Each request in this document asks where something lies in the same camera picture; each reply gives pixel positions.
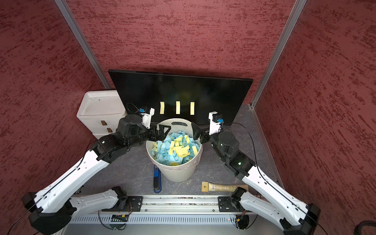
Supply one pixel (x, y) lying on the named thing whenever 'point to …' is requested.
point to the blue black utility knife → (157, 179)
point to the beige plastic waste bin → (182, 172)
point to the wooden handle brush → (206, 187)
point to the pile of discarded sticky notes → (175, 149)
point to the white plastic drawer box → (101, 111)
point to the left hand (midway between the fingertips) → (162, 130)
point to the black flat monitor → (192, 97)
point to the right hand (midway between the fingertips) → (198, 125)
